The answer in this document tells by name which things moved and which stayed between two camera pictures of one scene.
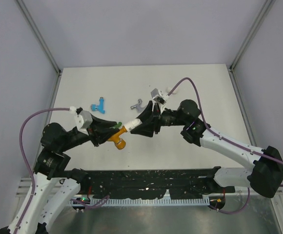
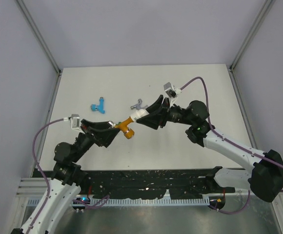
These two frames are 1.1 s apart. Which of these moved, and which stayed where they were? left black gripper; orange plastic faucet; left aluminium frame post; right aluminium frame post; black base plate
Moved: orange plastic faucet
Stayed: black base plate; left aluminium frame post; left black gripper; right aluminium frame post
